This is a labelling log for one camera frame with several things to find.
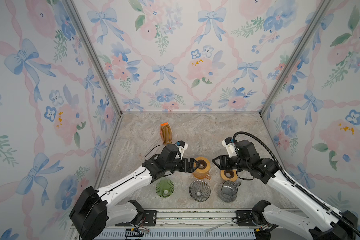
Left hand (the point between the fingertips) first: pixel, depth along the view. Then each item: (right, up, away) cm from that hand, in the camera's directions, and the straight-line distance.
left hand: (195, 163), depth 76 cm
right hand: (+11, +2, 0) cm, 11 cm away
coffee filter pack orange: (-17, +14, +22) cm, 31 cm away
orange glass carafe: (+5, -10, +12) cm, 17 cm away
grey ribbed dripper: (+3, -16, +5) cm, 17 cm away
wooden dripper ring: (+20, -9, +10) cm, 25 cm away
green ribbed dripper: (-16, -16, +8) cm, 24 cm away
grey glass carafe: (+20, -17, +8) cm, 27 cm away
